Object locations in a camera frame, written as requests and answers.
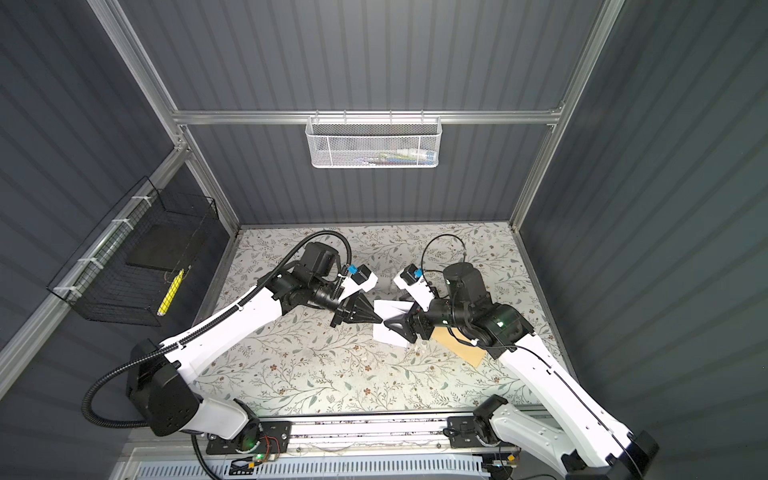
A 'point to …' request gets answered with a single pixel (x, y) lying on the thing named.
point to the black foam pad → (163, 246)
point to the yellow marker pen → (170, 294)
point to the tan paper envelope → (468, 352)
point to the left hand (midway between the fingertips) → (382, 319)
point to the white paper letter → (388, 309)
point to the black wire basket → (98, 283)
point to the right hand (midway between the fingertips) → (399, 312)
